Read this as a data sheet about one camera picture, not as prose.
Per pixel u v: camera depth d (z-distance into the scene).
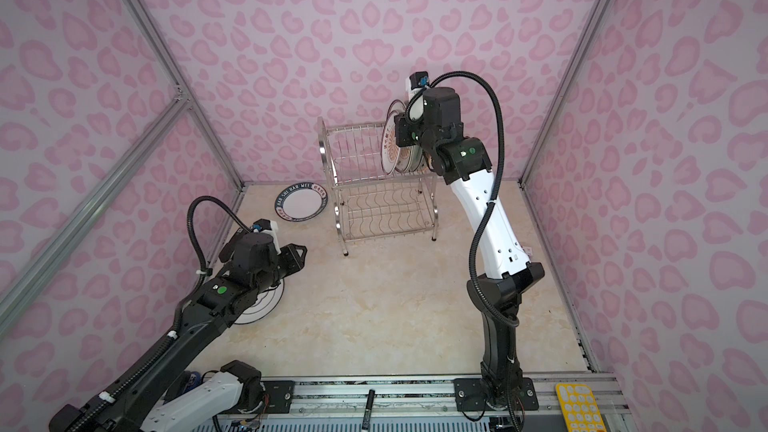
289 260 0.68
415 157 0.78
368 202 1.07
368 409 0.72
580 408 0.70
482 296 0.57
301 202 1.14
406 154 0.81
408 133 0.63
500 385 0.62
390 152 0.88
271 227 0.70
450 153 0.50
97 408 0.38
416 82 0.58
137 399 0.41
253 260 0.56
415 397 0.75
